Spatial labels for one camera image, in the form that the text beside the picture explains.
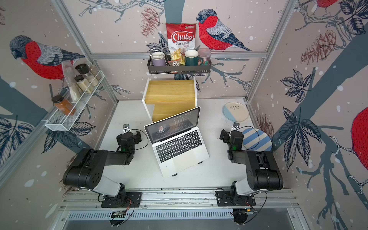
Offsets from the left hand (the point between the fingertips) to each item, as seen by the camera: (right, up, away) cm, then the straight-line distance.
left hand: (131, 129), depth 93 cm
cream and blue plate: (+77, +12, +20) cm, 80 cm away
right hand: (+67, 0, +1) cm, 67 cm away
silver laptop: (+32, -7, -9) cm, 34 cm away
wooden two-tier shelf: (+25, +19, -17) cm, 36 cm away
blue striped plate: (+85, -8, +3) cm, 85 cm away
